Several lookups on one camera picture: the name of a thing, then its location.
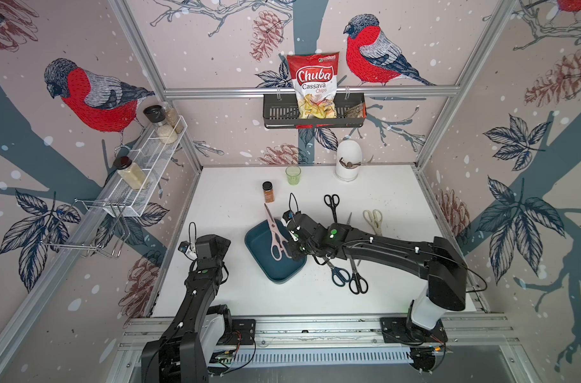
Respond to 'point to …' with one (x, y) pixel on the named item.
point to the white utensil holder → (349, 160)
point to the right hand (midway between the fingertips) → (288, 246)
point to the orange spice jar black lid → (269, 194)
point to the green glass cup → (293, 173)
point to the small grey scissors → (349, 218)
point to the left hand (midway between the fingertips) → (221, 238)
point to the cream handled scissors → (374, 220)
